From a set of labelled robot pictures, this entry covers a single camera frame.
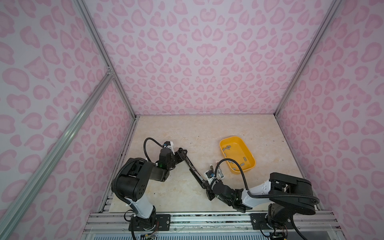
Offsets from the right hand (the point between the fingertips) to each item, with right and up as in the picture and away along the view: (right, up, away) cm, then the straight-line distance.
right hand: (203, 183), depth 84 cm
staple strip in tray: (+18, +18, +17) cm, 30 cm away
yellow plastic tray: (+22, +18, +17) cm, 33 cm away
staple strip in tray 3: (+25, +9, +9) cm, 28 cm away
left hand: (-10, +17, +10) cm, 22 cm away
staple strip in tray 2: (+27, +11, +12) cm, 31 cm away
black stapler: (-5, +4, +4) cm, 8 cm away
